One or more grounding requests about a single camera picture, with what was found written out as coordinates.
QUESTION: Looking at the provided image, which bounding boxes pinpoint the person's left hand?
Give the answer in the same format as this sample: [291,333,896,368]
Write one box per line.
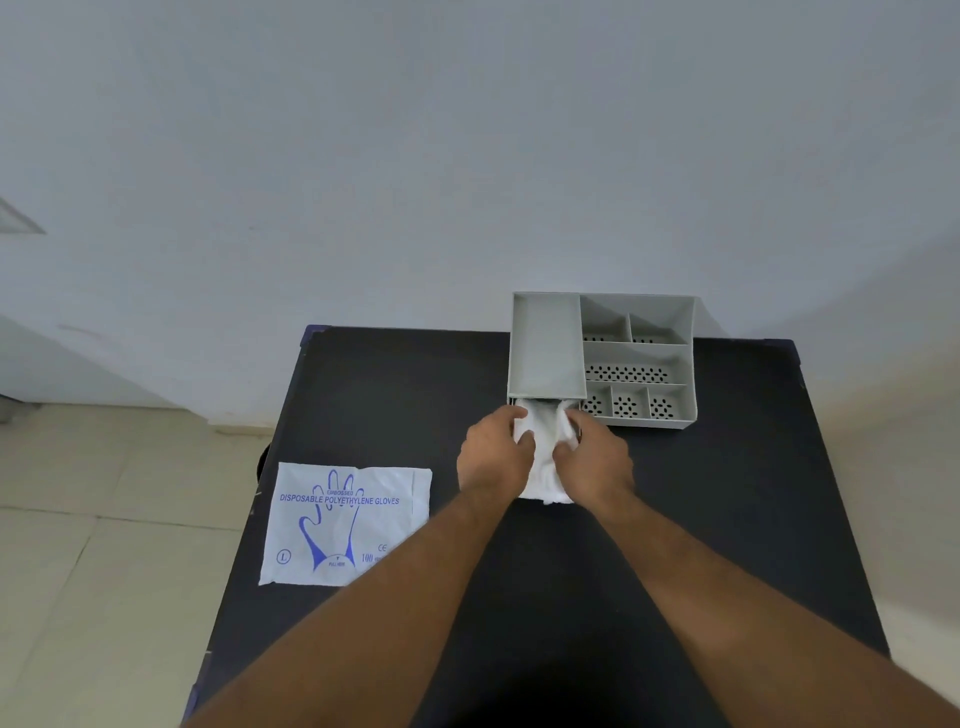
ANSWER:
[455,404,538,505]

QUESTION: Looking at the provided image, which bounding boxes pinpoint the person's right hand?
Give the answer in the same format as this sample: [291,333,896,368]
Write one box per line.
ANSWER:
[551,408,637,523]

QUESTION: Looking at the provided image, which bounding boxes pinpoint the grey plastic organiser tray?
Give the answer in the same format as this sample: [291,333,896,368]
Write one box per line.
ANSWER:
[506,290,700,431]

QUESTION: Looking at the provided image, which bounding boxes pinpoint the white glove packet blue print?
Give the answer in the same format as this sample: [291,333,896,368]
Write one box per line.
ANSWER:
[258,461,434,588]

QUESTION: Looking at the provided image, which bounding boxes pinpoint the person's left forearm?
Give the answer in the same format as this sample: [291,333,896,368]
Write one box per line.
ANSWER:
[179,483,520,728]

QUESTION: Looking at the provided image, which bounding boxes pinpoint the white door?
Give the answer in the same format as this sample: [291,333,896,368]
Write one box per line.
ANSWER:
[0,314,178,410]

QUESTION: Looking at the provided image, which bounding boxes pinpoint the white wall switch plate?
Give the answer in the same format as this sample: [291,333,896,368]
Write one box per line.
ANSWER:
[0,196,46,236]

